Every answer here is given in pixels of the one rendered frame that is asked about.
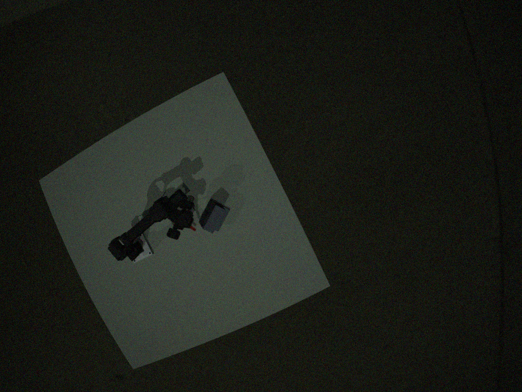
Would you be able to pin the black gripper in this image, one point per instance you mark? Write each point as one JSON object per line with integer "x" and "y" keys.
{"x": 174, "y": 233}

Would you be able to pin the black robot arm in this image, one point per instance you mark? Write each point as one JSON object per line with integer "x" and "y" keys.
{"x": 163, "y": 208}

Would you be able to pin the dark grey sloped panel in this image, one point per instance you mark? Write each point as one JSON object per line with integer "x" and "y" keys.
{"x": 213, "y": 216}

